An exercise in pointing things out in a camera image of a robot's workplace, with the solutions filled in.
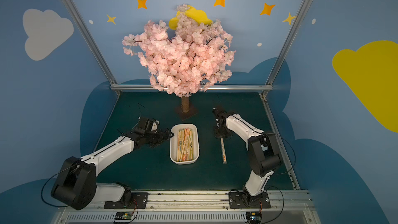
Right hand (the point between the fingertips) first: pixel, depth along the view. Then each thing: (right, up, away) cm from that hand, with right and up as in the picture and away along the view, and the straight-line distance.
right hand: (222, 133), depth 92 cm
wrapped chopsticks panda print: (-26, -5, +1) cm, 26 cm away
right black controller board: (+12, -37, -19) cm, 43 cm away
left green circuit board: (-50, -35, -20) cm, 64 cm away
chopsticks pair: (0, -9, -6) cm, 11 cm away
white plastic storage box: (-18, -10, -2) cm, 20 cm away
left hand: (-32, 0, -5) cm, 32 cm away
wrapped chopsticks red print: (-22, -3, +1) cm, 22 cm away
